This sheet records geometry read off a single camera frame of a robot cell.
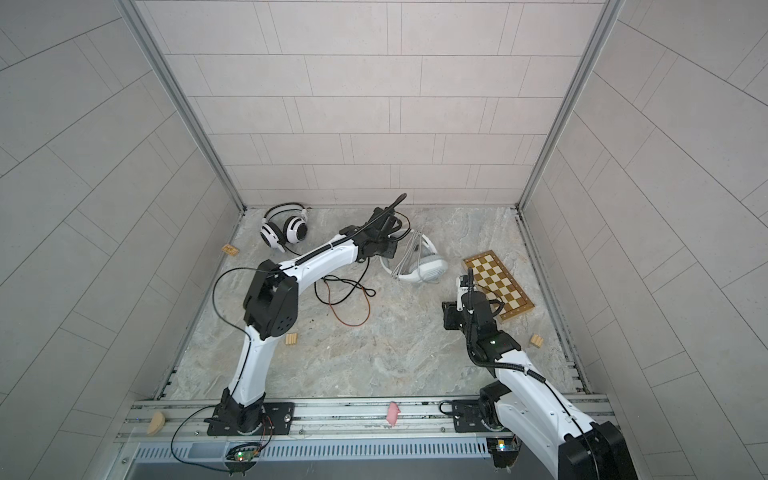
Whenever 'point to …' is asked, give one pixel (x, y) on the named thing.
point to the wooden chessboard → (492, 277)
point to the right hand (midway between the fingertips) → (446, 303)
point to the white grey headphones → (416, 259)
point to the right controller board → (503, 449)
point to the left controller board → (246, 455)
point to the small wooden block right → (536, 340)
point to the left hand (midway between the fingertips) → (397, 237)
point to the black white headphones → (294, 230)
